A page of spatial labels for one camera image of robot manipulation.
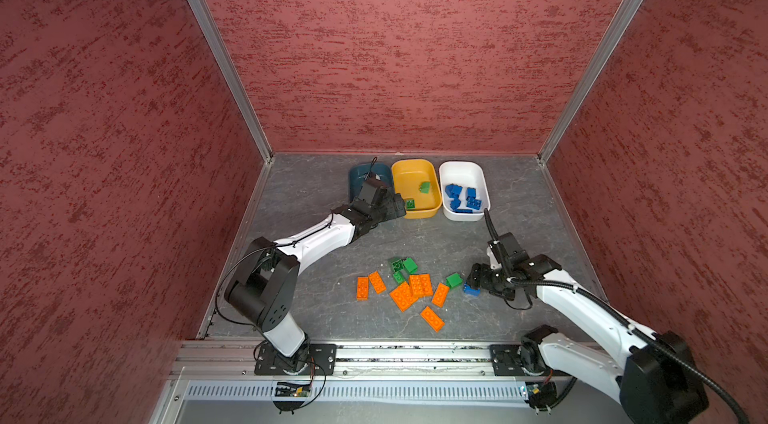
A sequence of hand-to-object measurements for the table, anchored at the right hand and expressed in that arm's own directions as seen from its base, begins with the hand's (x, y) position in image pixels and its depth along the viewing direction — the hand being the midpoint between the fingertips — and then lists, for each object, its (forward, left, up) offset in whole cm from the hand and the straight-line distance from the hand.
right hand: (476, 291), depth 82 cm
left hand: (+23, +23, +8) cm, 34 cm away
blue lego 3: (+28, -1, -1) cm, 28 cm away
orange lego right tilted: (0, +10, -3) cm, 10 cm away
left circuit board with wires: (-21, +51, -6) cm, 56 cm away
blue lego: (+32, -6, -1) cm, 32 cm away
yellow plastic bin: (+42, +13, -1) cm, 44 cm away
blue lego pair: (+35, +1, +2) cm, 35 cm away
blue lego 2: (+32, 0, -1) cm, 32 cm away
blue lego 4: (+1, 0, -3) cm, 3 cm away
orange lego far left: (+3, +33, -2) cm, 33 cm away
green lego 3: (+4, +6, -1) cm, 7 cm away
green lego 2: (+9, +18, -1) cm, 20 cm away
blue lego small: (+36, -6, -1) cm, 36 cm away
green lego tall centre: (+6, +22, -2) cm, 23 cm away
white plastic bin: (+37, -3, +1) cm, 37 cm away
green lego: (+40, +10, -2) cm, 42 cm away
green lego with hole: (+32, +17, -1) cm, 36 cm away
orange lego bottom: (-7, +12, -4) cm, 15 cm away
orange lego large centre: (0, +21, -3) cm, 21 cm away
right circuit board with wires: (-24, -12, -5) cm, 28 cm away
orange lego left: (+4, +28, -3) cm, 29 cm away
